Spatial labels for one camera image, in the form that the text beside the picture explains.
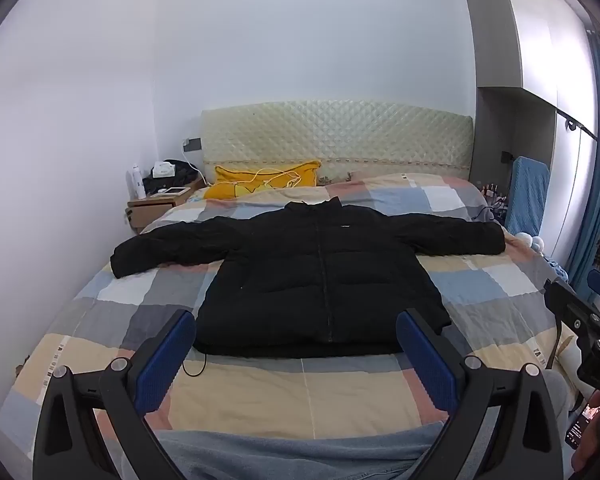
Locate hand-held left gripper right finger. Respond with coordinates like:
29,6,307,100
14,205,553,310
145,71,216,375
396,308,565,480

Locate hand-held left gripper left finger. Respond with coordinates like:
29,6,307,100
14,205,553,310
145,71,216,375
32,309,197,480

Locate black puffer jacket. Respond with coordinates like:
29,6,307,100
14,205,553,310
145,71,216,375
110,199,507,360

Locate person's right hand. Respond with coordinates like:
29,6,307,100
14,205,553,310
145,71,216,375
570,390,600,472

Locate light blue knitted cloth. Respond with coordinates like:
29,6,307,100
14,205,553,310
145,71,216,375
544,255,569,282

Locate white plush toy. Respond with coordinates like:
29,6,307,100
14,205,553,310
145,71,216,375
515,232,549,256

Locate black smartphone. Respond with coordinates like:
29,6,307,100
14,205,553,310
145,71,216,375
565,402,600,449

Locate plaid patchwork quilt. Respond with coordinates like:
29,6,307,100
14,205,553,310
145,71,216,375
0,172,571,461

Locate blue towel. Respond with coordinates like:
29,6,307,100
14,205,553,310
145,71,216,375
505,156,551,239

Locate blue curtain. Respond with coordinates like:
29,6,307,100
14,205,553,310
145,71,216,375
565,30,600,286

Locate cluster of small bottles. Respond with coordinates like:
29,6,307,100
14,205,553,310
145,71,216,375
482,182,507,207

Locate wooden nightstand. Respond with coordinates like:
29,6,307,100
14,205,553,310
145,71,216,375
126,177,206,234

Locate person's grey pants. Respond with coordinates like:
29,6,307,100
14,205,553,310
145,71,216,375
120,370,572,480

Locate white spray bottle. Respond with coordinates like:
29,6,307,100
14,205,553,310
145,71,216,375
131,164,147,200

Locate yellow pillow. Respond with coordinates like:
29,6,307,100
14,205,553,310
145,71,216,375
203,160,323,200

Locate black bag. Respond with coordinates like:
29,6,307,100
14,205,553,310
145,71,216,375
142,159,203,196

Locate cream quilted headboard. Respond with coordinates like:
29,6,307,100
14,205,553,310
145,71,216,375
200,101,474,187

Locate white and grey wardrobe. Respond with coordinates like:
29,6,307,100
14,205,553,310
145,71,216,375
458,0,600,271

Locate white charging cable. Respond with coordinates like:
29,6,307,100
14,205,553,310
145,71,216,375
182,137,304,196

